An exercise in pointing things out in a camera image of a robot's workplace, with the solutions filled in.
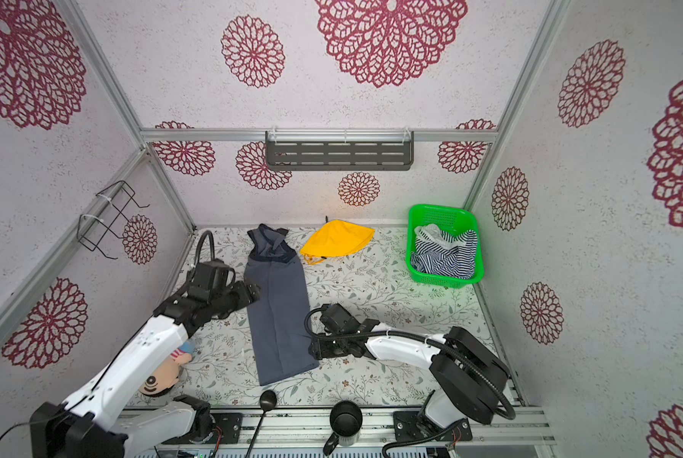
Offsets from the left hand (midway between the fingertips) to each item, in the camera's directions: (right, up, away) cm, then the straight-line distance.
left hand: (252, 294), depth 81 cm
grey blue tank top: (+6, -8, +9) cm, 14 cm away
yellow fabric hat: (+22, +18, +33) cm, 43 cm away
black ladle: (+6, -28, -5) cm, 29 cm away
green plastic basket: (+71, +25, +35) cm, 83 cm away
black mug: (+27, -32, -6) cm, 42 cm away
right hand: (+17, -16, +1) cm, 24 cm away
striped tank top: (+64, +12, +31) cm, 72 cm away
